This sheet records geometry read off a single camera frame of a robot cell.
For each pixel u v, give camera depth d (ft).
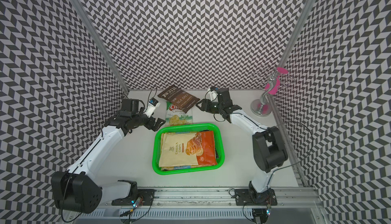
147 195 2.39
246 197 2.38
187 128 2.76
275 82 2.90
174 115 3.36
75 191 1.26
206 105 2.53
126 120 1.85
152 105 2.33
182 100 3.62
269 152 1.54
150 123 2.34
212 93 2.66
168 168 2.44
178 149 2.64
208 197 2.46
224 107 2.27
